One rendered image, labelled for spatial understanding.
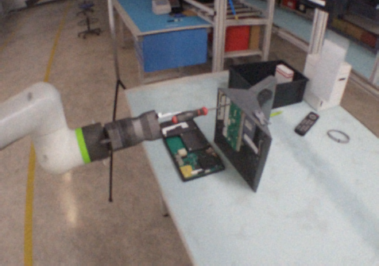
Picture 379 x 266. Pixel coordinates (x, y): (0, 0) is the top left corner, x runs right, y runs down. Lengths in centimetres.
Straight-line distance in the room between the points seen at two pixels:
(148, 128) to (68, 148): 21
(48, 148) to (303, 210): 68
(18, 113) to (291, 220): 71
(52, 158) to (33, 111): 12
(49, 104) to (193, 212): 45
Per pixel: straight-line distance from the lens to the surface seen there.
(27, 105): 58
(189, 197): 74
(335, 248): 75
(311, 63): 114
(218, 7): 225
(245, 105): 70
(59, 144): 63
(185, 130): 89
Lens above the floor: 160
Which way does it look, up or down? 38 degrees down
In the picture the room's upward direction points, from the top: 1 degrees clockwise
